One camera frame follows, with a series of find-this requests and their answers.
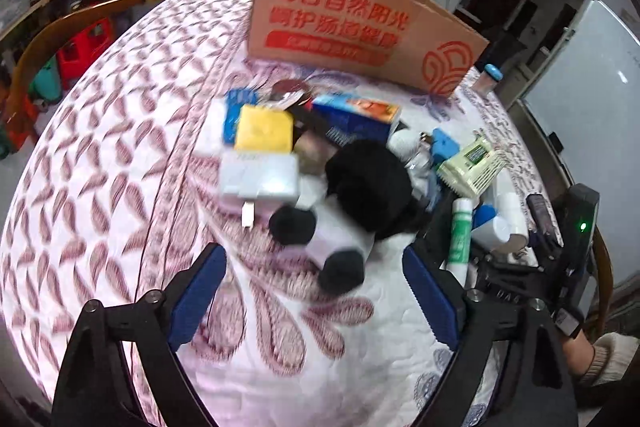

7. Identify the blue plastic case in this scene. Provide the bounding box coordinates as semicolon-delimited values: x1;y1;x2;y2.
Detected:
431;128;461;165

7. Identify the whiteboard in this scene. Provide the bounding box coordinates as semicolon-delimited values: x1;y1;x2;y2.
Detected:
520;0;640;283

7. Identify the white and green tube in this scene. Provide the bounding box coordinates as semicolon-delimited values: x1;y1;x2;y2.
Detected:
445;198;475;280

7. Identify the wooden chair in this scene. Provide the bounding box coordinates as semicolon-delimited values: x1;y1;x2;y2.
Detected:
585;227;613;333
5;0;146;138

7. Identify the blue toy car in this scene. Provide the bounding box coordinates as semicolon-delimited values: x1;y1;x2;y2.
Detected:
223;88;258;142

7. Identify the cream and green packet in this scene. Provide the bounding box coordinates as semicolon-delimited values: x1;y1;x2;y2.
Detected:
436;137;508;199

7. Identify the white plastic bottle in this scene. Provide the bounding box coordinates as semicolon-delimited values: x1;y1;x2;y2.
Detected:
492;169;526;228

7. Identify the yellow square sponge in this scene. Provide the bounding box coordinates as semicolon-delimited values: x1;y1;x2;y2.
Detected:
234;104;295;154

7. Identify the person's right forearm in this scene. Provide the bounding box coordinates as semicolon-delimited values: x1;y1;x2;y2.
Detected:
565;332;633;390

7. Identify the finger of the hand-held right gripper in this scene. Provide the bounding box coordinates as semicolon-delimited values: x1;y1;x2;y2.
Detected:
526;193;557;253
467;252;558;308

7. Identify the white power adapter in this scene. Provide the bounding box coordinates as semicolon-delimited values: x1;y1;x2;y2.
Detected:
220;150;301;230

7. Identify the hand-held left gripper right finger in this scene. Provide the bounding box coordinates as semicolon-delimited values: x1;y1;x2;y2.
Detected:
401;243;583;427

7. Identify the black comb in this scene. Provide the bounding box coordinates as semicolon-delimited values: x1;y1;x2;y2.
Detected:
419;202;453;270

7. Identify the jar with blue lid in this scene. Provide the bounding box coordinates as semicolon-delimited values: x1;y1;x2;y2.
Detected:
472;63;503;95

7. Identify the white round object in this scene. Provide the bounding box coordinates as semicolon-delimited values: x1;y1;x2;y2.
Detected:
387;129;423;158

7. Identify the red plastic stool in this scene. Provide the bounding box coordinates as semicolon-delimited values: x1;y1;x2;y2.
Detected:
57;17;116;80

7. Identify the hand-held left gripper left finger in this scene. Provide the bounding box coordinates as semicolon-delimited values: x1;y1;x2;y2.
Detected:
51;243;228;427

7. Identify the black and white plush toy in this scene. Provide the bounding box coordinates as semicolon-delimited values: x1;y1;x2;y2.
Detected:
269;139;418;295

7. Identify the round metal tin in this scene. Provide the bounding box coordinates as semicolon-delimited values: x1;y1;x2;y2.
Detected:
272;79;313;108

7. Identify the cardboard box with red print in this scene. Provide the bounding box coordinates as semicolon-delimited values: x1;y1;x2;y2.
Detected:
246;0;491;99

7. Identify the paisley quilted tablecloth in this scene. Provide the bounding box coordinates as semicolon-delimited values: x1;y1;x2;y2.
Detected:
0;0;581;427

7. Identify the teal plastic stool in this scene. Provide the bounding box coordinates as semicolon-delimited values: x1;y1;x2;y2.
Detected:
32;57;63;100

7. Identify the blue and orange carton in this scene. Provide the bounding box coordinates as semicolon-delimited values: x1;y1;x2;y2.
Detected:
311;94;402;146

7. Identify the white bottle with blue cap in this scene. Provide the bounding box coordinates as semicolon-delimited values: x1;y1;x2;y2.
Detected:
472;203;530;255

